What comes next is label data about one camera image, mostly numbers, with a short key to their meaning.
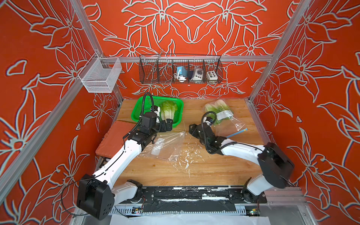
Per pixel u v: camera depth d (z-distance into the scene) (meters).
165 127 0.70
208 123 0.77
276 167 0.44
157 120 0.73
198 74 0.90
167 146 0.90
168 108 1.03
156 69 1.01
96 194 0.38
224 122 1.01
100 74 0.93
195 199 0.73
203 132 0.64
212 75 0.95
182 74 0.84
